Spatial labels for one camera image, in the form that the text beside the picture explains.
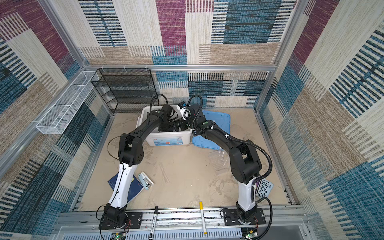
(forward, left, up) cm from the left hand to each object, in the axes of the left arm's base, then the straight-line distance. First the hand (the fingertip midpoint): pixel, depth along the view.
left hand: (171, 127), depth 105 cm
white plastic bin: (-13, +3, +5) cm, 14 cm away
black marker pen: (-56, +5, -3) cm, 56 cm away
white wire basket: (-17, +50, +28) cm, 60 cm away
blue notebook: (-40, +17, -2) cm, 43 cm away
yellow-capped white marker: (-50, -18, -4) cm, 53 cm away
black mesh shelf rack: (+23, +32, +14) cm, 42 cm away
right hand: (-8, -6, +15) cm, 18 cm away
